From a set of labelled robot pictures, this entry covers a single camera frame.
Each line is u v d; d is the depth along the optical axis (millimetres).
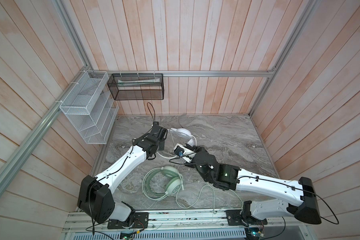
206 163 474
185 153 560
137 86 1050
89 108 671
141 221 731
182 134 807
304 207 397
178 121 1184
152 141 609
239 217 727
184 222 734
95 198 399
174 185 762
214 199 798
